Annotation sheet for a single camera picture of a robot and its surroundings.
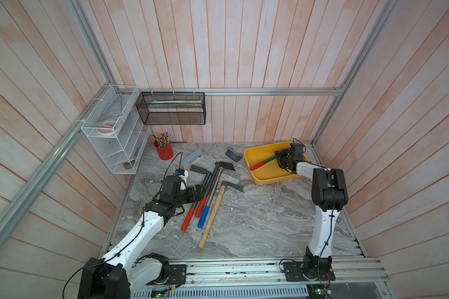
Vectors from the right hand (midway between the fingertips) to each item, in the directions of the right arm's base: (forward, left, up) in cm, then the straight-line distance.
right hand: (273, 151), depth 108 cm
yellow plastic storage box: (-11, +2, -5) cm, 13 cm away
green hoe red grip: (-12, +11, +1) cm, 16 cm away
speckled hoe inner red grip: (-8, +30, -4) cm, 32 cm away
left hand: (-32, +41, +7) cm, 53 cm away
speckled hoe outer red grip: (-12, +44, -3) cm, 46 cm away
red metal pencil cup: (+2, +66, -4) cm, 66 cm away
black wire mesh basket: (+14, +59, +21) cm, 64 cm away
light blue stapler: (-5, +48, -1) cm, 49 cm away
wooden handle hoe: (-22, +29, -4) cm, 36 cm away
